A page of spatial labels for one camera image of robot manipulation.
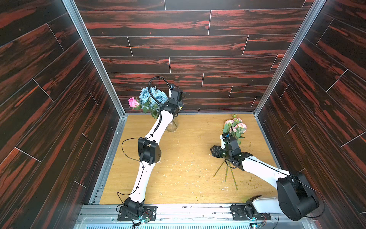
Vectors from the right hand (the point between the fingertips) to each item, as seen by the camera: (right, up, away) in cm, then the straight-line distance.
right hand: (217, 148), depth 91 cm
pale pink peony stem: (0, -4, -24) cm, 24 cm away
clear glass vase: (-31, +14, +11) cm, 35 cm away
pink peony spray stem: (+16, +14, +11) cm, 23 cm away
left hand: (-28, +34, +5) cm, 44 cm away
